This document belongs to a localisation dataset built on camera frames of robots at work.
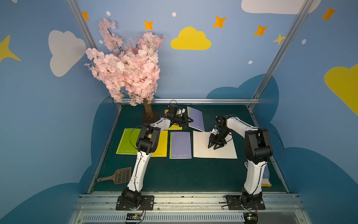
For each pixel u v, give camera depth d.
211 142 0.87
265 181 0.81
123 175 0.83
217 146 0.91
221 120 0.77
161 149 0.96
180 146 0.96
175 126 0.96
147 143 0.65
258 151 0.55
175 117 0.94
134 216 0.72
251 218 0.73
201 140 1.00
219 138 0.84
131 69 0.64
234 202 0.74
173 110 0.90
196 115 1.14
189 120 1.04
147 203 0.74
